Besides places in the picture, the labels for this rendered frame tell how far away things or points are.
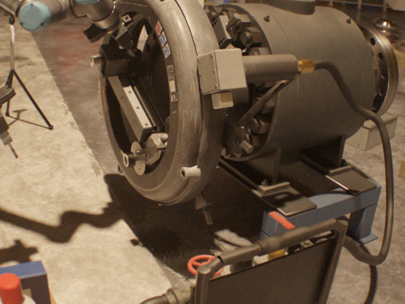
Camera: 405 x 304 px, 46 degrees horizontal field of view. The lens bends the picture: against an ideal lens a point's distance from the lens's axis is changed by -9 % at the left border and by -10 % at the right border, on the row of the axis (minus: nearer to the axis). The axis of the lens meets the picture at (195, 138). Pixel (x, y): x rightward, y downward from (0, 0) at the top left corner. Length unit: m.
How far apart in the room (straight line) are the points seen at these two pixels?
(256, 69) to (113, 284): 0.87
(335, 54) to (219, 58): 0.65
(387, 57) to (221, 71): 1.04
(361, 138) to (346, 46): 1.26
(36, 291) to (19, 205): 1.40
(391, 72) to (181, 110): 1.07
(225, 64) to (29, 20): 0.56
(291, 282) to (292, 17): 1.01
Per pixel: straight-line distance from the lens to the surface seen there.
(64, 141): 2.87
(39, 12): 1.43
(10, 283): 0.66
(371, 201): 2.06
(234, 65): 1.31
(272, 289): 1.11
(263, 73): 1.38
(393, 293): 1.89
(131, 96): 1.70
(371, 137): 3.08
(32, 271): 0.86
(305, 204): 1.80
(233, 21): 1.39
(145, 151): 1.62
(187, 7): 1.46
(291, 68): 1.44
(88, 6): 1.52
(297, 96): 1.69
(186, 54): 1.39
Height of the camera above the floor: 1.11
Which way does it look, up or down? 22 degrees down
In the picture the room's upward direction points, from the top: 4 degrees clockwise
